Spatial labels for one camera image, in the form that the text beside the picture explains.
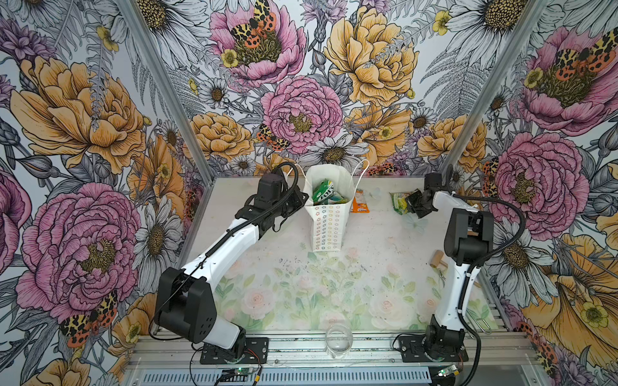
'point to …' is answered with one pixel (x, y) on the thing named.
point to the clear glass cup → (339, 340)
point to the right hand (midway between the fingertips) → (406, 208)
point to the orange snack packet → (359, 204)
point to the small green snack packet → (400, 202)
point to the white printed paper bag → (328, 222)
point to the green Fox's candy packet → (337, 198)
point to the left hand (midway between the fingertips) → (309, 201)
